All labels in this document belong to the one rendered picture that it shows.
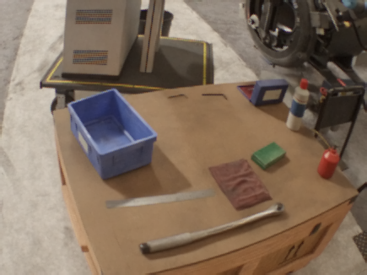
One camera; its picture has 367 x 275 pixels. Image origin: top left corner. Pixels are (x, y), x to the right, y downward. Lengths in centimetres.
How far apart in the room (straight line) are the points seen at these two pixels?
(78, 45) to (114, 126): 66
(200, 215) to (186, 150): 29
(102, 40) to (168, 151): 78
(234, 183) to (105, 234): 44
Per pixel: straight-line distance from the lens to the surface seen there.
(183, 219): 116
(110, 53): 194
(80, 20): 191
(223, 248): 111
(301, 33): 234
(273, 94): 168
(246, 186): 126
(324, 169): 142
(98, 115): 146
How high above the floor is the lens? 135
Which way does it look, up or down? 39 degrees down
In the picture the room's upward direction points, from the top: 9 degrees clockwise
